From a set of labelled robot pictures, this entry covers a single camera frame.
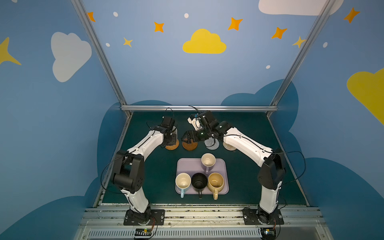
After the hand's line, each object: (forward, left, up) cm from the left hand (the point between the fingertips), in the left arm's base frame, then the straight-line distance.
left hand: (169, 139), depth 93 cm
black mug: (-24, -19, -8) cm, 31 cm away
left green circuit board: (-47, +9, -13) cm, 50 cm away
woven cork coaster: (+1, -1, -10) cm, 10 cm away
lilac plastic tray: (-12, -16, -11) cm, 23 cm away
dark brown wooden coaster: (+1, -14, -10) cm, 17 cm away
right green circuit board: (-47, -53, -13) cm, 72 cm away
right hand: (-6, -12, +11) cm, 17 cm away
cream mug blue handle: (-24, -10, -7) cm, 26 cm away
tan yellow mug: (-24, -29, -10) cm, 38 cm away
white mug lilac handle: (-11, -25, -6) cm, 27 cm away
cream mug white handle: (-4, -5, +14) cm, 15 cm away
